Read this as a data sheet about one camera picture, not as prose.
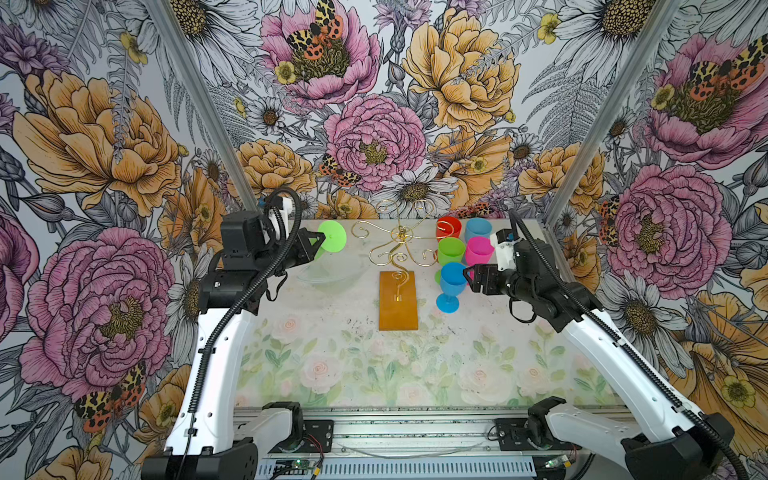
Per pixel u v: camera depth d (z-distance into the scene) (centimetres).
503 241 66
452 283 84
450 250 95
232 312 42
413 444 74
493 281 66
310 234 66
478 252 89
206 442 37
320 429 75
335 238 70
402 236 76
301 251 57
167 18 72
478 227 102
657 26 73
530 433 69
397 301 99
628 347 44
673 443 37
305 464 70
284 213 51
